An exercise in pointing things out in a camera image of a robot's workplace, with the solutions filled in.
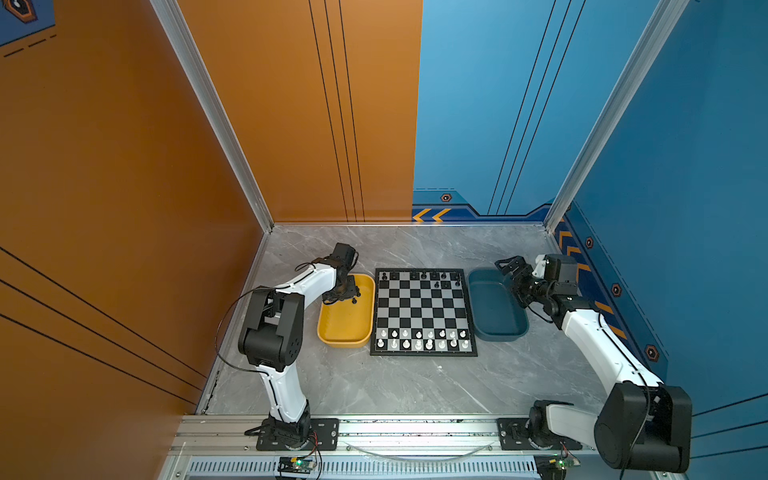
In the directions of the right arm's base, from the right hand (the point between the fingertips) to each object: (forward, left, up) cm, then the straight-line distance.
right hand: (498, 272), depth 84 cm
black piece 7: (+10, +30, -14) cm, 35 cm away
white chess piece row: (-16, +23, -12) cm, 30 cm away
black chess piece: (+7, +8, -14) cm, 18 cm away
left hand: (+3, +47, -13) cm, 49 cm away
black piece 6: (+9, +33, -14) cm, 37 cm away
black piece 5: (+10, +20, -14) cm, 26 cm away
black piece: (+6, +13, -15) cm, 20 cm away
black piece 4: (+10, +16, -14) cm, 24 cm away
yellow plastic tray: (-7, +46, -17) cm, 49 cm away
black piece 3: (+6, +16, -15) cm, 22 cm away
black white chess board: (-4, +21, -15) cm, 27 cm away
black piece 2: (+10, +13, -14) cm, 22 cm away
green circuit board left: (-43, +54, -18) cm, 71 cm away
